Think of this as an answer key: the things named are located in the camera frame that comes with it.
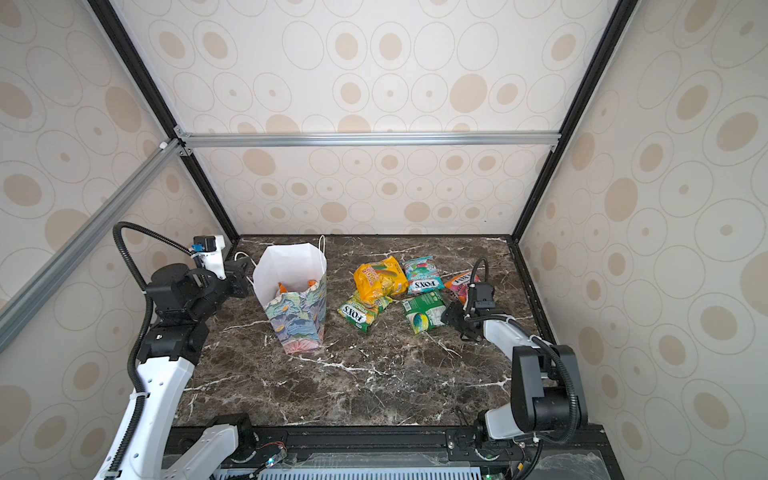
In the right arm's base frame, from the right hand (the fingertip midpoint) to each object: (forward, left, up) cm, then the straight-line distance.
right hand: (453, 317), depth 94 cm
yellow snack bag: (+13, +23, +3) cm, 27 cm away
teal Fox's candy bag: (+17, +8, 0) cm, 19 cm away
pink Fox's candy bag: (+13, -4, 0) cm, 14 cm away
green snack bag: (+2, +9, 0) cm, 9 cm away
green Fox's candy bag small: (+2, +29, 0) cm, 29 cm away
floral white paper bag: (+9, +51, +7) cm, 53 cm away
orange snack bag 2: (+5, +52, +10) cm, 53 cm away
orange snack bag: (+10, +45, +7) cm, 46 cm away
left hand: (-1, +51, +32) cm, 60 cm away
